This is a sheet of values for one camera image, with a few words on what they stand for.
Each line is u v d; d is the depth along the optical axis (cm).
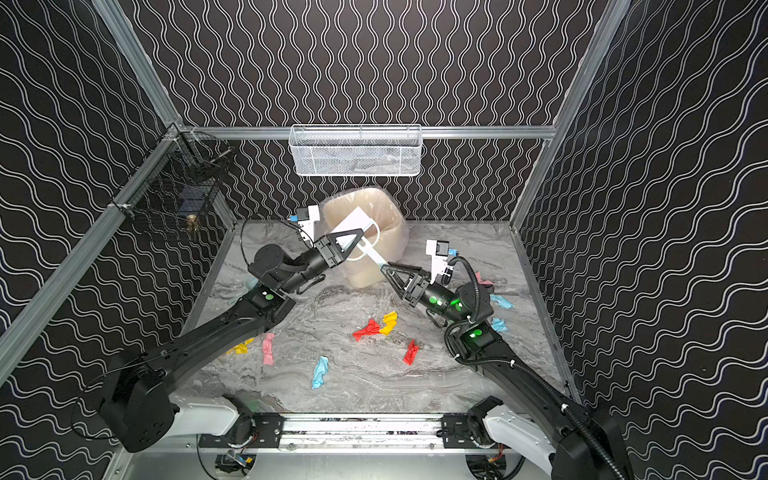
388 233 85
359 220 65
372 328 92
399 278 66
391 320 94
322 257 59
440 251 60
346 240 64
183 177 98
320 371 83
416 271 65
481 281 103
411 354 87
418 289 58
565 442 39
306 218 62
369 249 65
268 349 88
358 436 75
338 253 61
